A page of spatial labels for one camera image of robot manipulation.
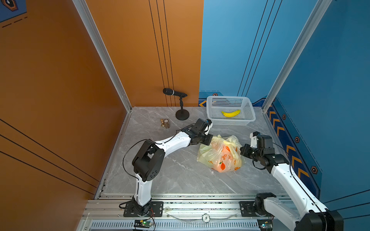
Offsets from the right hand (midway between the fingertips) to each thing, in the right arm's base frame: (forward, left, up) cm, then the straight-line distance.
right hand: (239, 148), depth 83 cm
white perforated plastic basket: (+43, -4, -12) cm, 45 cm away
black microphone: (+28, +41, +20) cm, 54 cm away
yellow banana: (+35, -4, -9) cm, 36 cm away
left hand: (+9, +16, -2) cm, 18 cm away
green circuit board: (-35, +53, -12) cm, 64 cm away
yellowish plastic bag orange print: (-3, +10, -2) cm, 11 cm away
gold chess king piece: (+25, +50, -8) cm, 56 cm away
